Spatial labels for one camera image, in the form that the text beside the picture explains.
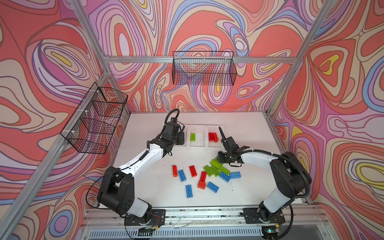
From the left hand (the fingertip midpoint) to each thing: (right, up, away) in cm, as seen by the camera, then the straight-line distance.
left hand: (182, 134), depth 87 cm
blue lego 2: (+4, -32, -6) cm, 33 cm away
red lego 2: (+21, -3, +16) cm, 27 cm away
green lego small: (+6, -3, +17) cm, 18 cm away
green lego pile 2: (+19, -22, +1) cm, 30 cm away
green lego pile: (+16, -22, +1) cm, 27 cm away
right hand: (+24, -18, +6) cm, 31 cm away
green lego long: (+23, -20, +3) cm, 31 cm away
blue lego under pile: (+25, -25, -1) cm, 35 cm away
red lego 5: (+11, -27, -4) cm, 30 cm away
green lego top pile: (+21, -17, +4) cm, 27 cm away
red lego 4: (+6, -22, +1) cm, 23 cm away
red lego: (+19, -3, +17) cm, 26 cm away
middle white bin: (+12, -7, +13) cm, 19 cm away
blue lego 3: (+17, -30, -4) cm, 35 cm away
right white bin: (+19, -9, +12) cm, 24 cm away
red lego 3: (-5, -22, -1) cm, 22 cm away
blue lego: (0, -24, -2) cm, 24 cm away
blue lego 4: (+31, -24, -1) cm, 39 cm away
